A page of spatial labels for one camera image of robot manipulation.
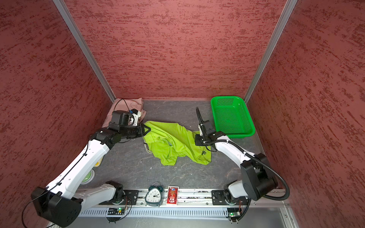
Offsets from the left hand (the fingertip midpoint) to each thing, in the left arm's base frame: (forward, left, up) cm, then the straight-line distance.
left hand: (149, 132), depth 76 cm
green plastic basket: (+28, -56, -21) cm, 66 cm away
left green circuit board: (-34, +15, -22) cm, 43 cm away
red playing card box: (-27, -14, -20) cm, 36 cm away
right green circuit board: (-35, -45, -21) cm, 61 cm away
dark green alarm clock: (-28, -4, -17) cm, 33 cm away
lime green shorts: (-2, -10, -8) cm, 13 cm away
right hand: (+1, -27, -14) cm, 30 cm away
